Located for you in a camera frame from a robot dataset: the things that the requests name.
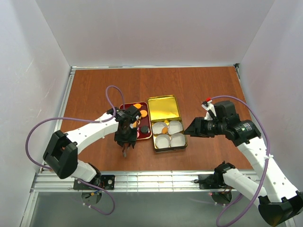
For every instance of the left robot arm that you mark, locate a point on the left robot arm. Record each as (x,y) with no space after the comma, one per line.
(63,149)

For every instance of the white paper cup back-right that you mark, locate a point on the white paper cup back-right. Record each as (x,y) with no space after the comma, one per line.
(174,127)

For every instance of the black sandwich cookie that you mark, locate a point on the black sandwich cookie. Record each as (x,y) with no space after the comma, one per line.
(144,129)

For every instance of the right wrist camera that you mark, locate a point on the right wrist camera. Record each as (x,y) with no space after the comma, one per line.
(210,110)

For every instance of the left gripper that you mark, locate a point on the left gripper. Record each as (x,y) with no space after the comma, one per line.
(125,138)

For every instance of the aluminium table frame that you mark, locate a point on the aluminium table frame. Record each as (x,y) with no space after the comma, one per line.
(156,189)

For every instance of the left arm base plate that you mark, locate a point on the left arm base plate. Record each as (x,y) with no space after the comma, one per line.
(106,182)

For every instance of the metal tongs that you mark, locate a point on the metal tongs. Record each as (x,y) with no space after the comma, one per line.
(130,140)

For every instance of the fish shaped cookie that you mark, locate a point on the fish shaped cookie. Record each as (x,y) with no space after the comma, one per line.
(138,105)

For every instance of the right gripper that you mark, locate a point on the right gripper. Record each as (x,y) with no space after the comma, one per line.
(197,126)

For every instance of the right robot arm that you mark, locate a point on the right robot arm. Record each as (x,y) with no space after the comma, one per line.
(276,198)

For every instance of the dark red tray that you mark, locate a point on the dark red tray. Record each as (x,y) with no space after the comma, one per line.
(143,125)

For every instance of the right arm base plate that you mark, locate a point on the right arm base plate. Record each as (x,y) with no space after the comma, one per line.
(215,182)

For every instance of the white paper cup back-left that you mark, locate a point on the white paper cup back-left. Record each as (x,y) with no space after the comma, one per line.
(157,127)

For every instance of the white paper cup front-right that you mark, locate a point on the white paper cup front-right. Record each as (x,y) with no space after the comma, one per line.
(177,140)

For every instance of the round waffle cookie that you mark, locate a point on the round waffle cookie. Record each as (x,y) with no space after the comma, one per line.
(164,130)

